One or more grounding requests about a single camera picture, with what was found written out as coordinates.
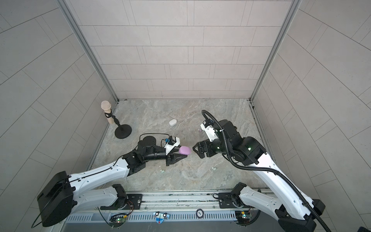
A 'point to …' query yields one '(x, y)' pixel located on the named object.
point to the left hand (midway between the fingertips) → (186, 153)
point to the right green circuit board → (243, 217)
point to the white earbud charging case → (173, 122)
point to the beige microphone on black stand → (123, 131)
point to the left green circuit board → (118, 220)
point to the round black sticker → (200, 213)
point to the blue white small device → (160, 216)
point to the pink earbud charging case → (184, 150)
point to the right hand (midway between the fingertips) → (199, 147)
